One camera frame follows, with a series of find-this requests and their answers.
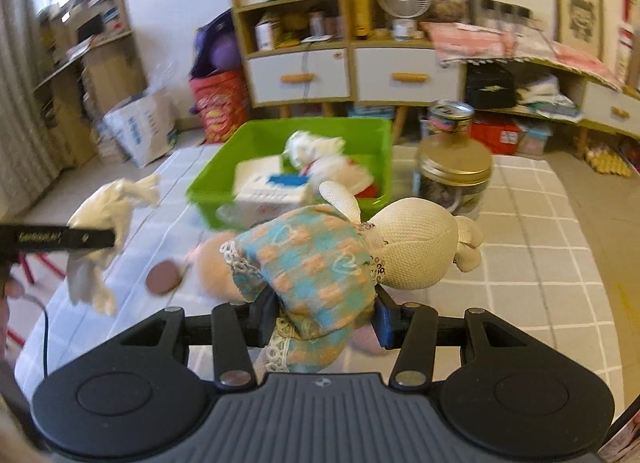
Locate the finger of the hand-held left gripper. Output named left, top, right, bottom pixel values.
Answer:
left=70, top=227, right=117, bottom=251

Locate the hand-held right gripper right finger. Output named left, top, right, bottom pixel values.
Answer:
left=372, top=288, right=540, bottom=390

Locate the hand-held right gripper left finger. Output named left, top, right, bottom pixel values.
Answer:
left=117, top=287, right=279, bottom=389

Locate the white soft cloth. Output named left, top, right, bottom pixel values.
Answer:
left=67, top=174, right=162, bottom=316

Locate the cream rabbit doll checkered dress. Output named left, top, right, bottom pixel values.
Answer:
left=220, top=180, right=483, bottom=374

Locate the white plush with red scarf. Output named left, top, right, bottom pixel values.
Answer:
left=282, top=130, right=381, bottom=201

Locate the green plastic bin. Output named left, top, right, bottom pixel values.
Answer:
left=186, top=117, right=393, bottom=231

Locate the person's left hand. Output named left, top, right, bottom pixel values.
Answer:
left=0, top=263, right=26, bottom=359

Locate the red chair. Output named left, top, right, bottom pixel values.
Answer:
left=10, top=252, right=67, bottom=346

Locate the white cardboard box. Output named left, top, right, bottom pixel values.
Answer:
left=102, top=88, right=178, bottom=167

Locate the beige curtain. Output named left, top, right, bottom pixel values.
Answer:
left=0, top=8, right=57, bottom=224

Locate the white blue milk carton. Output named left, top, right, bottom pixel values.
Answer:
left=232, top=155, right=313, bottom=216

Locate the wooden bookshelf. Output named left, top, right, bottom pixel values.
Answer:
left=32, top=0, right=147, bottom=166

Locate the glass jar gold lid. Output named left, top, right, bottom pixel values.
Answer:
left=412, top=135, right=493, bottom=218

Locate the red printed bag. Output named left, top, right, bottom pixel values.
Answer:
left=189, top=70, right=251, bottom=144

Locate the printed tin can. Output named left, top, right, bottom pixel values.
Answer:
left=427, top=99, right=475, bottom=138

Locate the red box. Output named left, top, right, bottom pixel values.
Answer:
left=470, top=115, right=523, bottom=154

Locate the purple bag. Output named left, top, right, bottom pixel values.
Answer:
left=192, top=10, right=247, bottom=78

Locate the clear plastic container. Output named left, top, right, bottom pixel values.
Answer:
left=517, top=123, right=551, bottom=154

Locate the black bag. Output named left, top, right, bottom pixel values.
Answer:
left=465, top=63, right=518, bottom=110

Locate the smartphone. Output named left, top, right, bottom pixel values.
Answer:
left=600, top=400, right=640, bottom=463

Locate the tray of eggs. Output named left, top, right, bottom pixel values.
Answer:
left=585, top=143, right=634, bottom=176

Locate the pink fringed cloth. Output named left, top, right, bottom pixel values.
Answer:
left=425, top=22, right=626, bottom=90

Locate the yellow bottle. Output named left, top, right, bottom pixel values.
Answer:
left=354, top=0, right=374, bottom=40

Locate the low wooden drawer cabinet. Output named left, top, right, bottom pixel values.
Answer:
left=555, top=73, right=640, bottom=144

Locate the framed cartoon picture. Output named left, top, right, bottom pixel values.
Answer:
left=555, top=0, right=604, bottom=62

